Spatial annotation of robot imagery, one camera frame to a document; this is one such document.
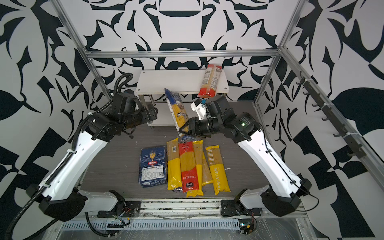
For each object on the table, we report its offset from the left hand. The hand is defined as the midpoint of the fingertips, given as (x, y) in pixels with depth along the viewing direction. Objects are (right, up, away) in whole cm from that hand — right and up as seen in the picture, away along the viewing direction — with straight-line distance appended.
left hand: (147, 109), depth 68 cm
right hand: (+16, -8, -9) cm, 20 cm away
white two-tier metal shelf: (-6, +20, +35) cm, 41 cm away
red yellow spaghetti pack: (+19, -34, +11) cm, 41 cm away
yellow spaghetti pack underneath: (+24, -24, +19) cm, 38 cm away
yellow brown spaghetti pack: (+11, -35, +10) cm, 38 cm away
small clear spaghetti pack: (+28, -35, +14) cm, 47 cm away
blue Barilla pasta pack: (-1, -31, +13) cm, 33 cm away
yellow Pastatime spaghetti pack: (+34, -36, +15) cm, 52 cm away
